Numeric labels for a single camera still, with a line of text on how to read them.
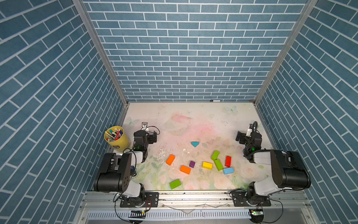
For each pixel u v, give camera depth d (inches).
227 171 32.7
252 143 28.6
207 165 33.4
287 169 18.0
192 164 33.3
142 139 28.1
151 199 28.6
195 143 37.5
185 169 32.8
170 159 34.2
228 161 34.3
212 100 48.7
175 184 30.5
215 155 35.0
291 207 29.0
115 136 34.3
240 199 28.8
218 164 34.1
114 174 17.2
